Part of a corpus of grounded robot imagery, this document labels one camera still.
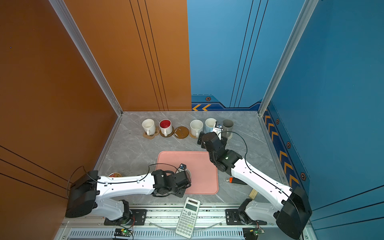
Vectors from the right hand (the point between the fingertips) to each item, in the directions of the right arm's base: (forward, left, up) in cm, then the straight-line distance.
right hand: (207, 134), depth 78 cm
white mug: (+19, +38, -14) cm, 45 cm away
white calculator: (-35, +10, -23) cm, 43 cm away
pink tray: (-11, +2, -22) cm, 25 cm away
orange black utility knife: (-15, -16, -23) cm, 32 cm away
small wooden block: (-23, -25, -22) cm, 41 cm away
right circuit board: (-40, -21, -26) cm, 52 cm away
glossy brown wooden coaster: (+18, +17, -21) cm, 33 cm away
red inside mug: (+19, +28, -16) cm, 37 cm away
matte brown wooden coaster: (+15, +26, -20) cm, 36 cm away
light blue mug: (+20, -3, -15) cm, 25 cm away
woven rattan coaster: (+16, +9, -22) cm, 29 cm away
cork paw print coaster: (+15, +38, -22) cm, 47 cm away
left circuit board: (-40, +40, -24) cm, 61 cm away
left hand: (-21, +13, -19) cm, 31 cm away
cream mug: (+19, +6, -16) cm, 25 cm away
